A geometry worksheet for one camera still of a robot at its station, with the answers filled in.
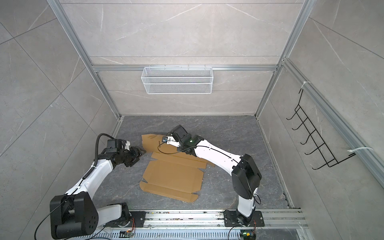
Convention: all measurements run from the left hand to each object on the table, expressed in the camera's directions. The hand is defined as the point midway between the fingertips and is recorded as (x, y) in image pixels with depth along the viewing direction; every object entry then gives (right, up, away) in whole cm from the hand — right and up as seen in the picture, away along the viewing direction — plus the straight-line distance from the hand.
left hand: (142, 151), depth 86 cm
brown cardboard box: (+16, -14, +2) cm, 21 cm away
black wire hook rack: (+86, +1, -26) cm, 90 cm away
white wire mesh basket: (+20, +47, +15) cm, 53 cm away
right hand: (+24, +9, 0) cm, 26 cm away
